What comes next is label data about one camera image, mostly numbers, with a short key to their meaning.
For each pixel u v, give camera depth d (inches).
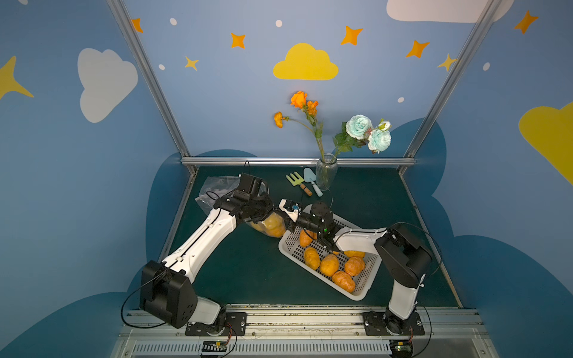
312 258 33.0
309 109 35.6
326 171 39.7
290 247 35.6
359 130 26.4
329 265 32.4
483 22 28.3
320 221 26.6
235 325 29.2
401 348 28.9
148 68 32.3
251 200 26.2
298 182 46.0
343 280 31.0
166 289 15.9
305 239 34.8
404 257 19.4
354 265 32.3
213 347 28.8
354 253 33.9
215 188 41.2
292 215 28.6
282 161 39.8
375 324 29.4
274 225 34.1
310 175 46.8
